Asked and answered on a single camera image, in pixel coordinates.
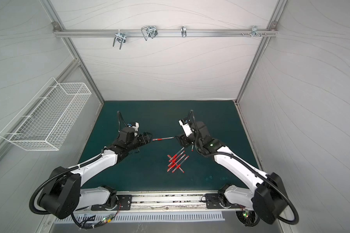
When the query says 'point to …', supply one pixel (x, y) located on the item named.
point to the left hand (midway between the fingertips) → (147, 136)
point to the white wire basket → (44, 123)
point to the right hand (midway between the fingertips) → (180, 132)
